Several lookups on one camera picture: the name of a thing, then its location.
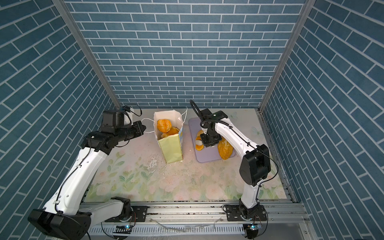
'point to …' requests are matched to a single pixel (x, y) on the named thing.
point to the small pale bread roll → (164, 125)
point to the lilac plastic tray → (207, 153)
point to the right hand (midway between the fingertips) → (207, 142)
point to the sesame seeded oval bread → (225, 149)
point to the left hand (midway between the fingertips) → (147, 126)
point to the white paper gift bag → (171, 147)
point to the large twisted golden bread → (173, 130)
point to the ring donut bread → (198, 136)
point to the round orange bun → (199, 147)
